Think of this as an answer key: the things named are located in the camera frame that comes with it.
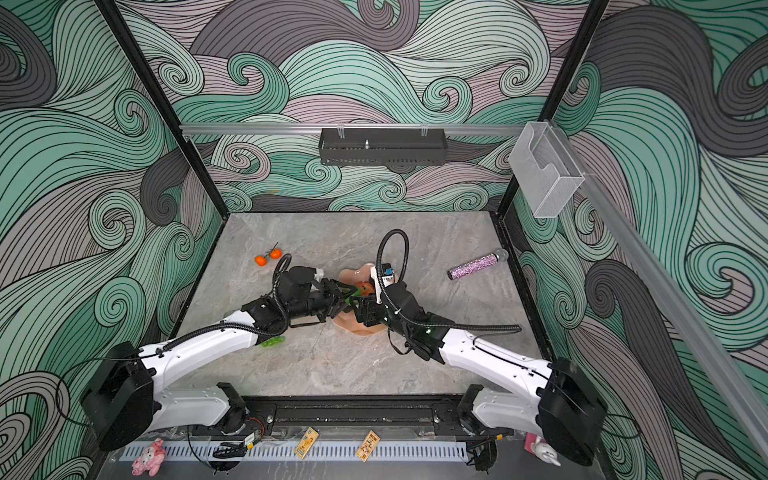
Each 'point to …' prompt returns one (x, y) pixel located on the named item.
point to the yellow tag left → (305, 445)
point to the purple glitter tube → (500, 254)
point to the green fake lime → (358, 292)
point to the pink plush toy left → (150, 460)
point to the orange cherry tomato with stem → (276, 253)
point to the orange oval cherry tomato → (260, 260)
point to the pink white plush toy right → (539, 446)
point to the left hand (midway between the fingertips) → (359, 292)
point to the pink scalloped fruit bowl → (346, 319)
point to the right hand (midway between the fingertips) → (358, 299)
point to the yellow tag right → (368, 446)
